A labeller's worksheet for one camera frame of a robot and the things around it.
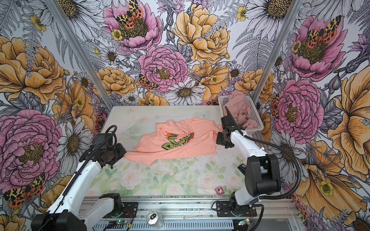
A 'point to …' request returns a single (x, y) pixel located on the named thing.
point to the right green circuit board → (245, 221)
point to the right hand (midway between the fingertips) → (222, 147)
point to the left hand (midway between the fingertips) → (124, 156)
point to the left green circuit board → (119, 222)
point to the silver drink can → (154, 218)
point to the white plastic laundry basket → (222, 99)
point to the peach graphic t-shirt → (178, 137)
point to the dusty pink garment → (239, 107)
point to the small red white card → (219, 190)
